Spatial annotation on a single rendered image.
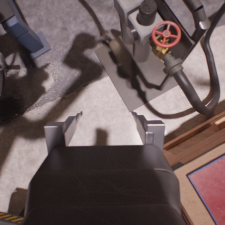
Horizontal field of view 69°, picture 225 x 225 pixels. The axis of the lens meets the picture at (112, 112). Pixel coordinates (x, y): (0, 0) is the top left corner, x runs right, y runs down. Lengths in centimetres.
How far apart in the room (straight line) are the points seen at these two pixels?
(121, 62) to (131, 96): 20
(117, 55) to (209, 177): 76
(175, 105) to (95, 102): 44
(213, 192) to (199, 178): 4
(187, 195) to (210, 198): 5
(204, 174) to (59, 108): 79
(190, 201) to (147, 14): 48
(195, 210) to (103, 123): 61
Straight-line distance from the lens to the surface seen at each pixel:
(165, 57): 52
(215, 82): 100
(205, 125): 86
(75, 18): 119
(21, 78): 116
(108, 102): 93
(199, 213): 50
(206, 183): 48
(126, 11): 57
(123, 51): 100
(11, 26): 99
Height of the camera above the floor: 90
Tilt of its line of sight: 81 degrees down
